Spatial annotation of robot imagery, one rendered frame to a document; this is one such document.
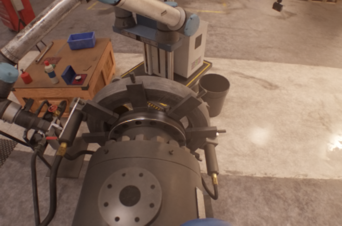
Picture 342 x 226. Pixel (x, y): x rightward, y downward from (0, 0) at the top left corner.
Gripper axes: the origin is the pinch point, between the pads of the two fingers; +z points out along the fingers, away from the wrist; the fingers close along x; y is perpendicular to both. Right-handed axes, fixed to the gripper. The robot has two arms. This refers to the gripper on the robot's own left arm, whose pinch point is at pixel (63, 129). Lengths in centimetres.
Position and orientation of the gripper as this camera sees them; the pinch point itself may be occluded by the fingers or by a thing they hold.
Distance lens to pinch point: 104.4
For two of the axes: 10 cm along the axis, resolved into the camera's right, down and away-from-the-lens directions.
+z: 7.6, 4.7, 4.5
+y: -1.6, 8.0, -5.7
